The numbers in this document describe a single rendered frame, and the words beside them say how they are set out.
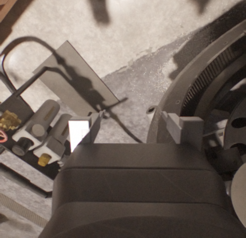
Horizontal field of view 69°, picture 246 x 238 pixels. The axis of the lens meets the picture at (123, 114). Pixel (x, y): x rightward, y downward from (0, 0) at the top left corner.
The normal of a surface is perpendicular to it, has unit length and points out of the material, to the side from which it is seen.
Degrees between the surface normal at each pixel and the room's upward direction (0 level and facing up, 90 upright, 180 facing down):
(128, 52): 0
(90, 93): 0
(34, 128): 90
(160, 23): 0
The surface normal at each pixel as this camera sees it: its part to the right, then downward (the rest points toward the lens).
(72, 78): -0.14, 0.62
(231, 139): -0.60, -0.67
